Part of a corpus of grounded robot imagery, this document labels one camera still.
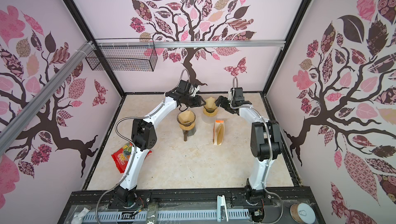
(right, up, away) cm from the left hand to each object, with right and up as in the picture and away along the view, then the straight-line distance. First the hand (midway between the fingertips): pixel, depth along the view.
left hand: (203, 103), depth 96 cm
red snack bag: (-46, -30, -12) cm, 56 cm away
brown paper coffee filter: (-10, -7, -8) cm, 14 cm away
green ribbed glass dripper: (+4, -4, +1) cm, 6 cm away
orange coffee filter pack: (+9, -17, -6) cm, 21 cm away
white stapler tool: (+8, -47, -24) cm, 54 cm away
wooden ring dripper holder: (-9, -15, -6) cm, 19 cm away
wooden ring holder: (+4, -7, 0) cm, 8 cm away
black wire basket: (-51, +31, -1) cm, 60 cm away
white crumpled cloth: (-56, -52, -29) cm, 82 cm away
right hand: (+12, +2, +1) cm, 12 cm away
